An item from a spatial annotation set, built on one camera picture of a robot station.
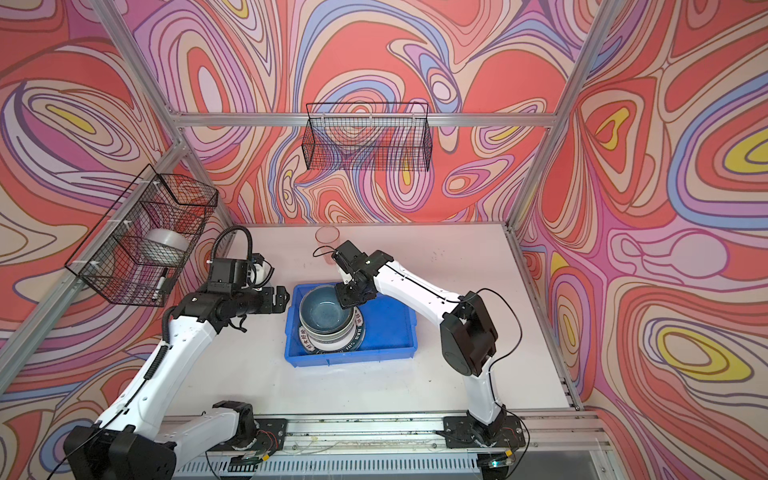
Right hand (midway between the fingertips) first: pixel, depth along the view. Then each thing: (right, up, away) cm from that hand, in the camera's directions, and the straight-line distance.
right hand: (349, 306), depth 84 cm
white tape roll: (-42, +17, -14) cm, 48 cm away
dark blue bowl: (-8, -1, 0) cm, 8 cm away
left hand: (-19, +4, -5) cm, 20 cm away
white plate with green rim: (+3, -6, +4) cm, 8 cm away
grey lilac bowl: (-4, -6, -6) cm, 9 cm away
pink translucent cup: (-10, +20, +15) cm, 27 cm away
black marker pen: (-46, +9, -11) cm, 48 cm away
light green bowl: (-2, -8, -3) cm, 9 cm away
